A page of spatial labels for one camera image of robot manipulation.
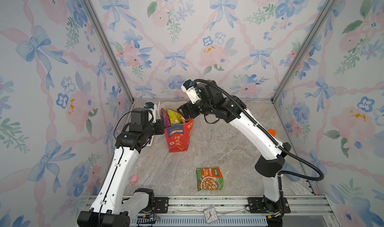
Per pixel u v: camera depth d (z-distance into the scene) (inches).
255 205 28.9
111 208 14.8
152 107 26.0
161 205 29.2
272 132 35.4
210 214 27.6
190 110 23.1
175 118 32.7
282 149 17.9
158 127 25.5
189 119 30.7
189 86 22.6
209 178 32.2
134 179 31.6
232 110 18.3
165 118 31.2
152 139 38.3
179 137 32.2
